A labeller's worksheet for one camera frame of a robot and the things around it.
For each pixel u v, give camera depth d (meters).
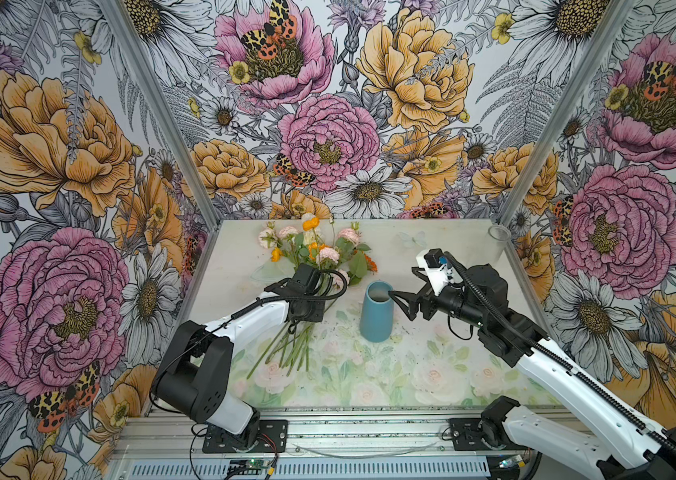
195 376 0.44
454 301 0.60
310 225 0.99
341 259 1.02
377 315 0.78
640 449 0.39
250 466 0.70
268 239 1.12
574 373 0.45
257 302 0.57
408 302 0.62
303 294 0.70
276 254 1.08
